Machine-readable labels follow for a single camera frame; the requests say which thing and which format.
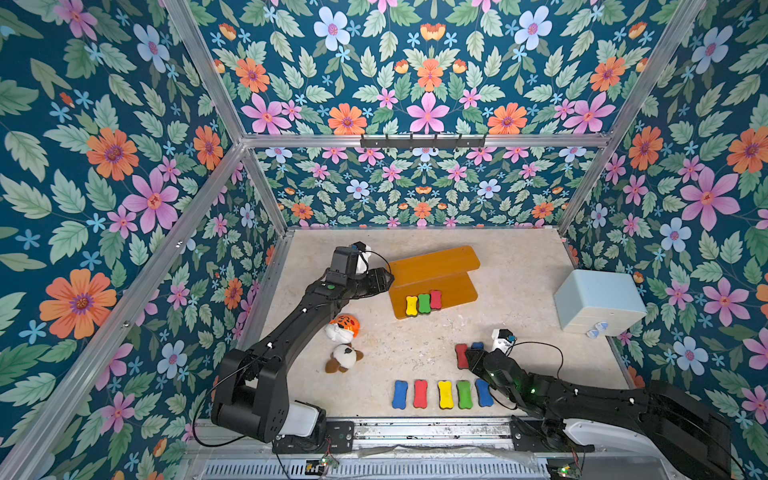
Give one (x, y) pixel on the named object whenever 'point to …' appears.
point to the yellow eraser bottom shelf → (411, 306)
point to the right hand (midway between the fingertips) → (463, 354)
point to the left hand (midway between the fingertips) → (389, 276)
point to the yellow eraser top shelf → (446, 394)
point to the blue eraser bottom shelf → (477, 345)
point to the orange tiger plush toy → (343, 328)
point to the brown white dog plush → (342, 357)
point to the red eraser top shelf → (420, 394)
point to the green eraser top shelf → (464, 394)
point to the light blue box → (588, 301)
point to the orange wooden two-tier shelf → (433, 282)
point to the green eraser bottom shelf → (424, 303)
